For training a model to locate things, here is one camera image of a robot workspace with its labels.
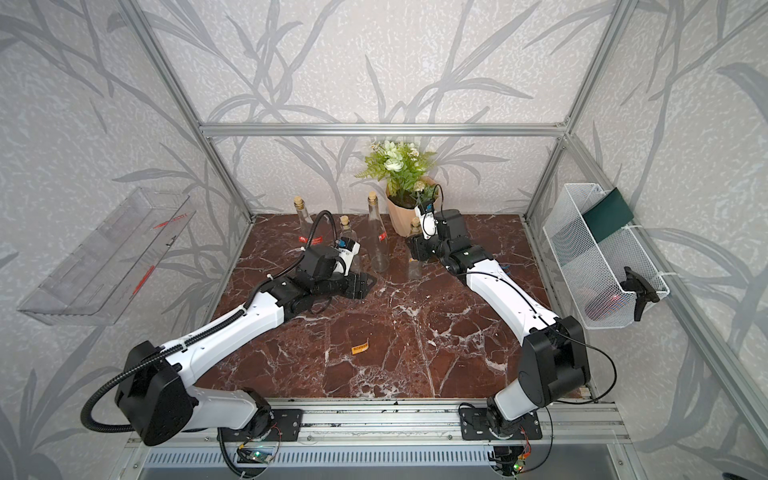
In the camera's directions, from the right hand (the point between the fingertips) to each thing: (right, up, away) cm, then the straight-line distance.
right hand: (415, 234), depth 84 cm
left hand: (-13, -12, -4) cm, 18 cm away
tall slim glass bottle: (-12, -5, +23) cm, 26 cm away
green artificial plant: (-4, +22, +12) cm, 25 cm away
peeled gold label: (-16, -33, +3) cm, 37 cm away
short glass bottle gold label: (-21, +1, +4) cm, 21 cm away
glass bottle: (+1, -11, +20) cm, 23 cm away
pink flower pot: (-4, +7, +20) cm, 21 cm away
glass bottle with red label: (-32, +3, +2) cm, 32 cm away
